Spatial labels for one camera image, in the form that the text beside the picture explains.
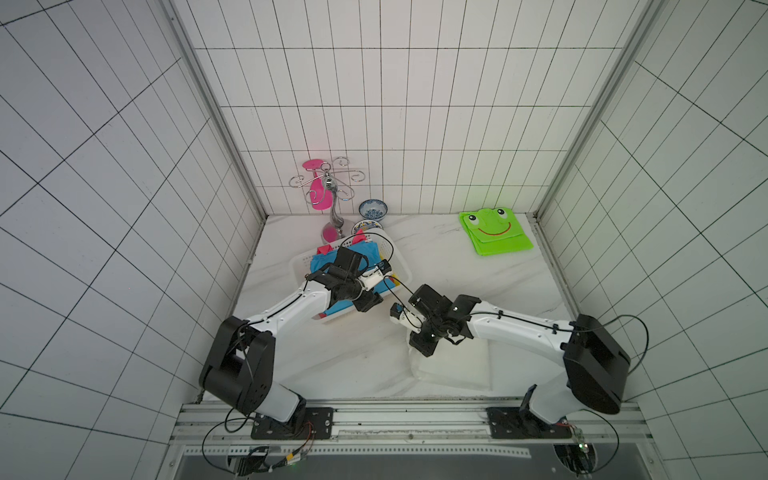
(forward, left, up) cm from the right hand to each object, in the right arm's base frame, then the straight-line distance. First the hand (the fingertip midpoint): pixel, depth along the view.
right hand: (404, 344), depth 81 cm
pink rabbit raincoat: (+35, +17, +4) cm, 39 cm away
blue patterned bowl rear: (+56, +15, -3) cm, 58 cm away
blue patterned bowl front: (+46, +17, -1) cm, 49 cm away
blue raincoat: (+29, +12, +1) cm, 32 cm away
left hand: (+13, +11, +4) cm, 17 cm away
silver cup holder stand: (+42, +25, +23) cm, 54 cm away
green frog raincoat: (+48, -34, -5) cm, 59 cm away
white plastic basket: (+21, +34, +5) cm, 41 cm away
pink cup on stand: (+34, +27, +23) cm, 49 cm away
